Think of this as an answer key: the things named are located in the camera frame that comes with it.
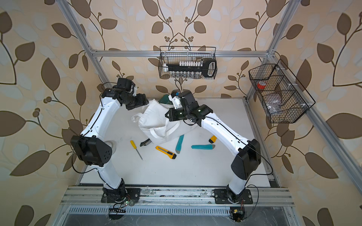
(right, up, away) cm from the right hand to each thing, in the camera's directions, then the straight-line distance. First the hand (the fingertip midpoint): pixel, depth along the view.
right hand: (166, 115), depth 76 cm
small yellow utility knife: (+29, -17, +19) cm, 39 cm away
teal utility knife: (+6, -22, +15) cm, 28 cm away
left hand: (-17, +8, +8) cm, 20 cm away
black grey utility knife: (-16, -19, +18) cm, 31 cm away
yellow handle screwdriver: (-23, -22, +17) cm, 37 cm away
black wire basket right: (+62, +8, -3) cm, 63 cm away
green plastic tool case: (-6, +12, +38) cm, 40 cm away
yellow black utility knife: (-2, -25, +13) cm, 28 cm away
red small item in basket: (+58, +19, +11) cm, 62 cm away
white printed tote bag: (-4, -7, -3) cm, 8 cm away
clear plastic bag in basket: (+57, +4, -3) cm, 57 cm away
